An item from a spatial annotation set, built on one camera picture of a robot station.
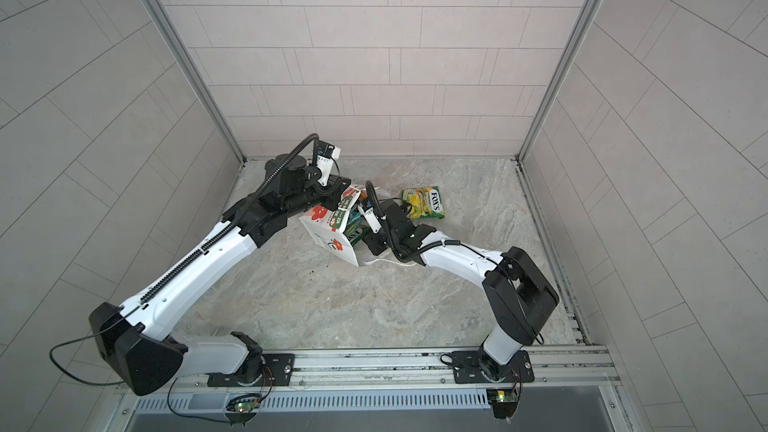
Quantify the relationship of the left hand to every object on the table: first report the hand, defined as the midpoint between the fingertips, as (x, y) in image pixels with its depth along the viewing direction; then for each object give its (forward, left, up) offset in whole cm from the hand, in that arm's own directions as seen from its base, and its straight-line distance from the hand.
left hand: (356, 177), depth 71 cm
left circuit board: (-44, +23, -27) cm, 57 cm away
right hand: (-4, -1, -21) cm, 22 cm away
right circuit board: (-42, -35, -30) cm, 62 cm away
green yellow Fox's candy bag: (+13, -19, -29) cm, 37 cm away
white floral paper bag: (-7, +8, -13) cm, 17 cm away
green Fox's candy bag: (0, +2, -22) cm, 23 cm away
